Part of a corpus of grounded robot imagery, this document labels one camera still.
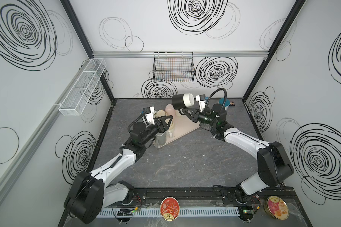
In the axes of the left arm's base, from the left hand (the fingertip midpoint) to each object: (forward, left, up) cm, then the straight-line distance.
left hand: (171, 117), depth 73 cm
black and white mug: (+8, -5, +3) cm, 10 cm away
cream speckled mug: (+6, +1, -22) cm, 23 cm away
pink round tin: (-35, -53, -24) cm, 68 cm away
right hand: (+4, -5, 0) cm, 7 cm away
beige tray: (+13, -8, -26) cm, 30 cm away
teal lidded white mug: (+33, -42, -22) cm, 58 cm away
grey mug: (-2, +6, -20) cm, 22 cm away
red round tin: (-38, -1, -24) cm, 45 cm away
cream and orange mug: (+18, +9, -20) cm, 28 cm away
